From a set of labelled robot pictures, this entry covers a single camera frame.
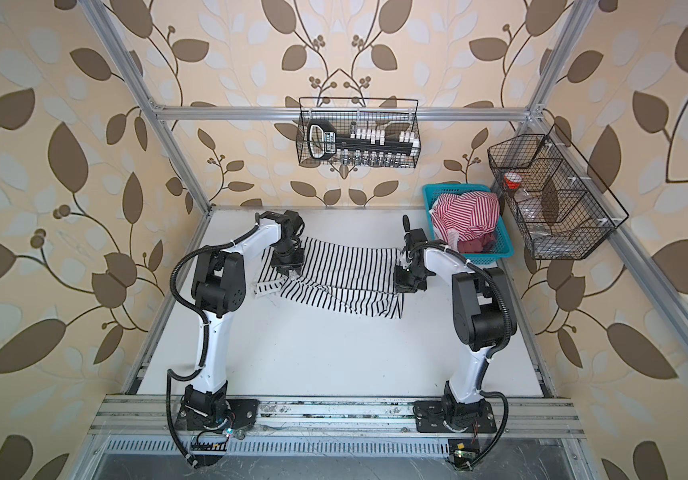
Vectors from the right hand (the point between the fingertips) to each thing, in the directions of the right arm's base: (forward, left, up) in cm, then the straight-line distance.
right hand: (399, 291), depth 95 cm
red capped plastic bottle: (+20, -33, +27) cm, 47 cm away
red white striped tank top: (+22, -25, +9) cm, 35 cm away
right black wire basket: (+4, -38, +32) cm, 50 cm away
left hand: (+9, +33, +1) cm, 34 cm away
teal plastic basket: (+12, -36, +6) cm, 38 cm away
